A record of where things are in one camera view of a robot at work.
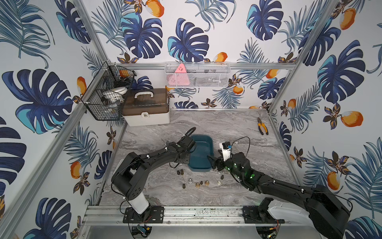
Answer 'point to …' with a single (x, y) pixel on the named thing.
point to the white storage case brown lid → (146, 106)
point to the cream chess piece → (219, 182)
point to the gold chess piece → (197, 185)
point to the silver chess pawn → (190, 180)
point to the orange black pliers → (263, 125)
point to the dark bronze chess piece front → (183, 185)
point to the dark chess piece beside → (182, 172)
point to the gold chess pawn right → (207, 182)
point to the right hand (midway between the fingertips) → (213, 152)
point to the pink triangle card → (179, 77)
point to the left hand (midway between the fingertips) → (183, 156)
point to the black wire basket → (104, 97)
